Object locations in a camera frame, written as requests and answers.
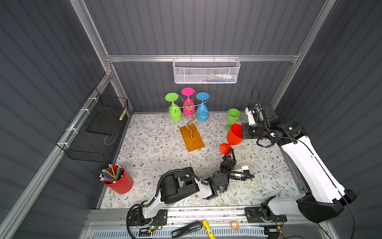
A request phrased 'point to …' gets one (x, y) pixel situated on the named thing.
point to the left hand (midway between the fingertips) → (229, 155)
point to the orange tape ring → (236, 222)
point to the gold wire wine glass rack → (190, 132)
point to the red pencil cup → (123, 185)
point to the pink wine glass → (189, 108)
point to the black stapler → (186, 229)
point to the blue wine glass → (202, 113)
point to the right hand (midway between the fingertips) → (245, 130)
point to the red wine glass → (234, 137)
